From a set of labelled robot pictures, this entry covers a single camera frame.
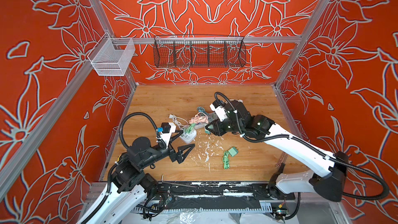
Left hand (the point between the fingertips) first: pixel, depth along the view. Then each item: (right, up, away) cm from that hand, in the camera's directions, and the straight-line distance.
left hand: (188, 138), depth 61 cm
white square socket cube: (-1, -6, +28) cm, 29 cm away
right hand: (+8, +3, +9) cm, 12 cm away
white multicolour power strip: (+10, +8, +4) cm, 14 cm away
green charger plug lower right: (+24, -13, +23) cm, 35 cm away
